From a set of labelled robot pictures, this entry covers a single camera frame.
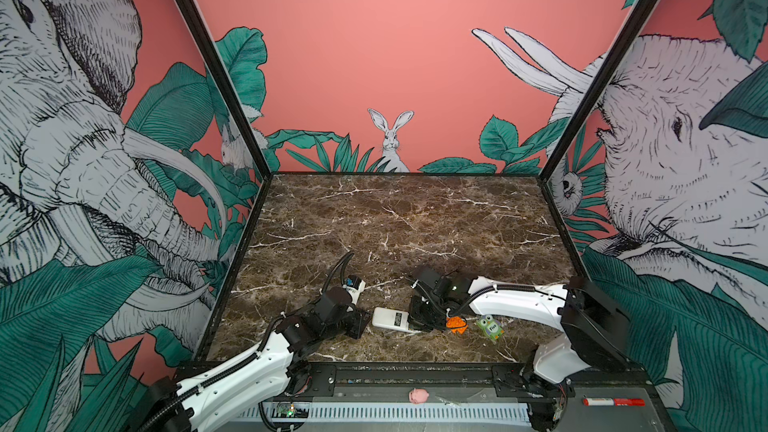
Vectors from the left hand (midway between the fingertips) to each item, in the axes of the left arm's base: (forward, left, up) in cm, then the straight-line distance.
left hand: (369, 312), depth 81 cm
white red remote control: (-1, -5, -3) cm, 6 cm away
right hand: (-5, -9, +1) cm, 10 cm away
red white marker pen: (-23, -59, -3) cm, 64 cm away
